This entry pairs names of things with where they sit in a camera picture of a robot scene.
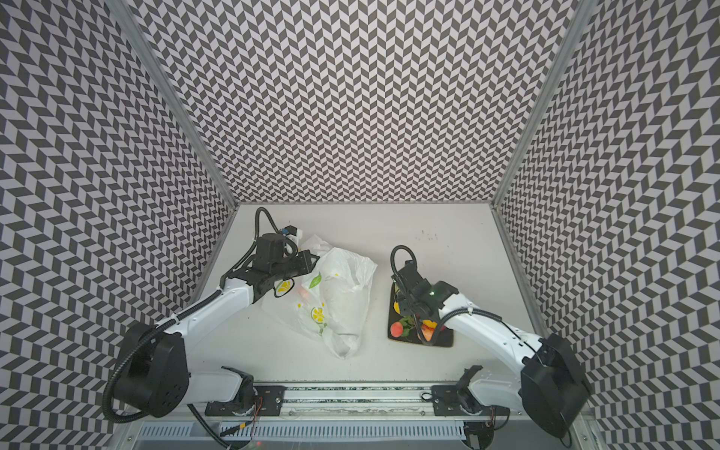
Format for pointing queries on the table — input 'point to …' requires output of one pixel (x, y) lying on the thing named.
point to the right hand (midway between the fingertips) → (413, 305)
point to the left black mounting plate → (267, 401)
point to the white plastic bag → (323, 299)
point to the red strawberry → (397, 329)
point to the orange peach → (427, 332)
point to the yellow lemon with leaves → (407, 322)
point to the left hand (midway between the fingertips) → (321, 261)
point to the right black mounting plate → (446, 402)
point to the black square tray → (444, 337)
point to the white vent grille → (306, 431)
